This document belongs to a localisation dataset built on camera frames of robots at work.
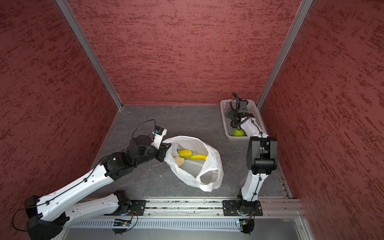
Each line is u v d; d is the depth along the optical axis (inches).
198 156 35.3
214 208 29.8
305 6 28.0
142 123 43.8
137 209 29.2
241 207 26.3
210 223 28.0
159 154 24.0
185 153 35.0
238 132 37.5
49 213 15.2
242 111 29.8
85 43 33.0
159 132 23.3
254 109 41.8
